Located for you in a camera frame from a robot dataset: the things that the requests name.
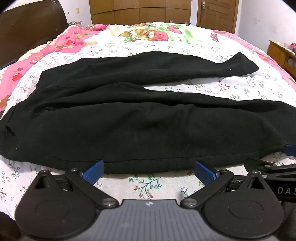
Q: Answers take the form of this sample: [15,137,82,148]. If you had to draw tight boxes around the white floral bed sheet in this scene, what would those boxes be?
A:
[0,40,296,223]

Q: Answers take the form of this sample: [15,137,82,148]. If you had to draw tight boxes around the wooden side desk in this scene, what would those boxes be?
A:
[268,40,296,81]

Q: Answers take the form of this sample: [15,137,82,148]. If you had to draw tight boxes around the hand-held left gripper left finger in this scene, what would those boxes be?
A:
[30,159,119,209]

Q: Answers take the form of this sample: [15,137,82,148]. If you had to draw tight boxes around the brown wooden wardrobe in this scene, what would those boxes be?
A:
[89,0,192,25]

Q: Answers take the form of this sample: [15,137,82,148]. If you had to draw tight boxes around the black pants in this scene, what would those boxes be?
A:
[0,51,296,174]

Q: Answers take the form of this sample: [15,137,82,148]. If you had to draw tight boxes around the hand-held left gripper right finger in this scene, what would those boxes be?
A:
[180,160,269,208]

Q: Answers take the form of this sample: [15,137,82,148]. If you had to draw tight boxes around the dark wooden headboard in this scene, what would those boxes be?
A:
[0,0,68,70]

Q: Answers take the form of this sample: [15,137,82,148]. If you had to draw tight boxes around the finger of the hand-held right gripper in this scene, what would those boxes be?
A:
[245,144,296,178]

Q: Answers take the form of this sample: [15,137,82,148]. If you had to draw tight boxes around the brown wooden door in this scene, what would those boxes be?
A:
[196,0,240,34]

